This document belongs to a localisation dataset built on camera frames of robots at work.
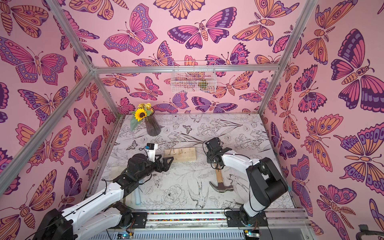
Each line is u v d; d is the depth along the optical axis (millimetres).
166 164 720
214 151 714
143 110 876
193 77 956
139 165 617
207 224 730
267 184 448
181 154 947
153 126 1010
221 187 818
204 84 942
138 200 788
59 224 438
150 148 702
